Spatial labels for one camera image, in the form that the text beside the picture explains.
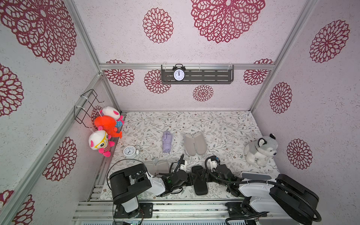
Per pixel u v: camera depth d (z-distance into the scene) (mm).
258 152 838
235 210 736
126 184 466
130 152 922
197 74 917
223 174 662
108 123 913
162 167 911
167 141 973
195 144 1001
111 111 942
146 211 732
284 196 439
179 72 898
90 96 812
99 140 795
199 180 775
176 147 999
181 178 649
